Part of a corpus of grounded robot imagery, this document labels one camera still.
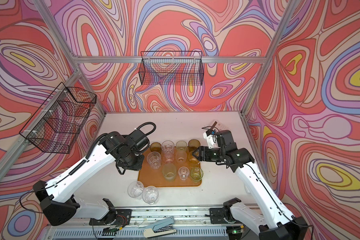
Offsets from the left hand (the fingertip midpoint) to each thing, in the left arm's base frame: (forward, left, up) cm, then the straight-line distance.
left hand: (141, 167), depth 70 cm
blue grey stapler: (-22, -11, -17) cm, 30 cm away
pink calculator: (+40, -48, -18) cm, 65 cm away
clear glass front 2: (-7, -2, -19) cm, 21 cm away
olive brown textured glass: (+20, -26, -12) cm, 35 cm away
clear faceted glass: (+20, -11, -16) cm, 28 cm away
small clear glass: (+5, -21, -18) cm, 28 cm away
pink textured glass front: (+14, -19, -16) cm, 28 cm away
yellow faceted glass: (+12, -26, -17) cm, 34 cm away
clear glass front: (-5, +6, -18) cm, 20 cm away
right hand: (+5, -28, 0) cm, 28 cm away
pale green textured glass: (+20, -19, -13) cm, 31 cm away
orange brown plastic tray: (+2, -3, -19) cm, 20 cm away
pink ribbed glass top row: (+14, -11, -16) cm, 24 cm away
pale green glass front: (+5, -12, -16) cm, 21 cm away
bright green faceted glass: (+4, -28, -18) cm, 34 cm away
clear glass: (+14, -2, -18) cm, 23 cm away
